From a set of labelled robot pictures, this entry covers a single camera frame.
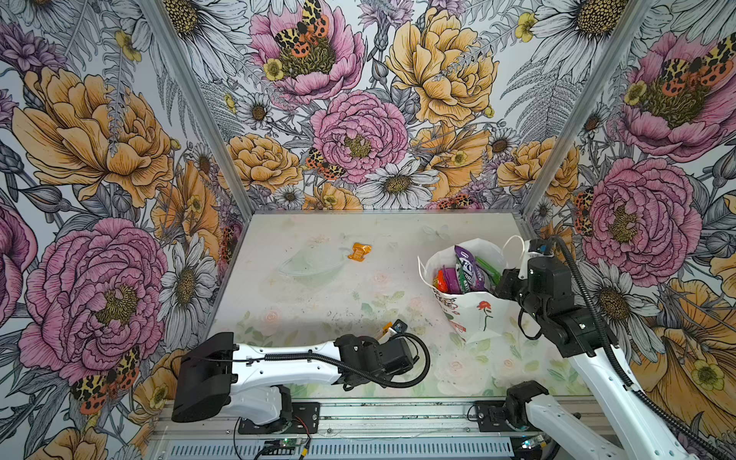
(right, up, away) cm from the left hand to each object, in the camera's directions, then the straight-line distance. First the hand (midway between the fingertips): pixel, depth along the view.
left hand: (378, 364), depth 77 cm
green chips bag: (+32, +24, +6) cm, 40 cm away
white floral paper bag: (+26, +13, +1) cm, 29 cm away
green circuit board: (-24, -17, -6) cm, 30 cm away
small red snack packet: (+17, +21, +2) cm, 27 cm away
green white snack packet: (+22, +21, +1) cm, 31 cm away
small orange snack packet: (-7, +28, +31) cm, 43 cm away
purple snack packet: (+25, +24, -4) cm, 34 cm away
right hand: (+31, +23, -4) cm, 39 cm away
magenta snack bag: (+21, +21, +6) cm, 31 cm away
